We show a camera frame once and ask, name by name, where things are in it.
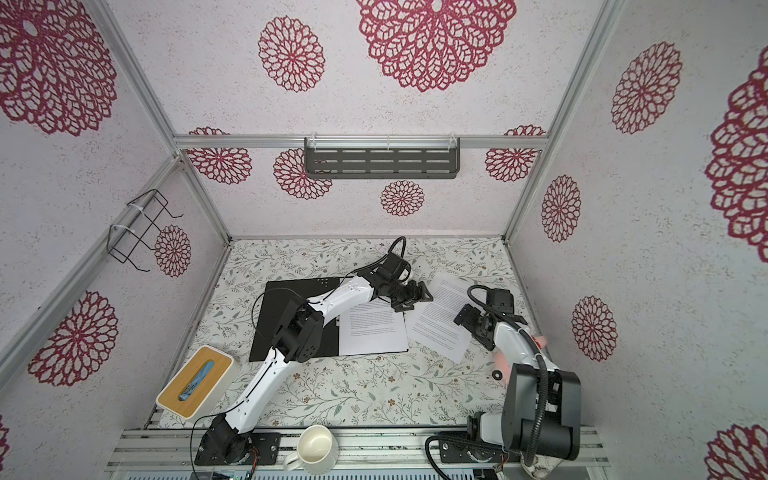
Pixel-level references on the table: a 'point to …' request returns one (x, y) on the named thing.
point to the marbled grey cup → (542, 467)
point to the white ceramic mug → (317, 451)
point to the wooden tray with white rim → (194, 392)
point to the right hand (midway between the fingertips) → (469, 320)
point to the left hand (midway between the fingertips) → (424, 304)
